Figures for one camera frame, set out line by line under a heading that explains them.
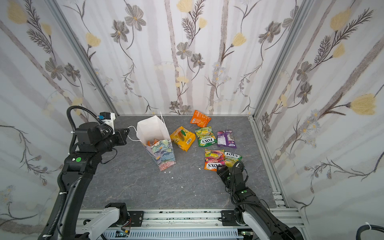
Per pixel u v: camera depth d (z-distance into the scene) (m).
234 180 0.65
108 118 0.58
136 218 0.74
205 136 1.04
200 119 1.14
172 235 0.70
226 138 1.04
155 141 0.95
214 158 0.93
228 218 0.73
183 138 0.99
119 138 0.59
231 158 0.93
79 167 0.44
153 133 0.94
